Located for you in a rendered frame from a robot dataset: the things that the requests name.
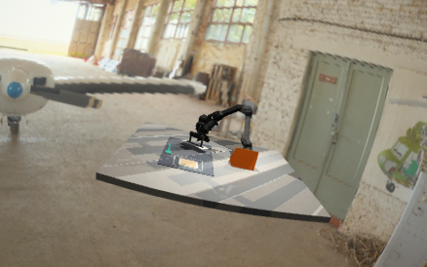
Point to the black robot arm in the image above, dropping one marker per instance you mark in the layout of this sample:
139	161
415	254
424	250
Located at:
219	115

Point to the cream square tile with dark centre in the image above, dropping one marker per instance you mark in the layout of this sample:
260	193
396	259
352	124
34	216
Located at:
187	163

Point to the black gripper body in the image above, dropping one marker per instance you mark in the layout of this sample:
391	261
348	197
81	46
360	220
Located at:
206	127

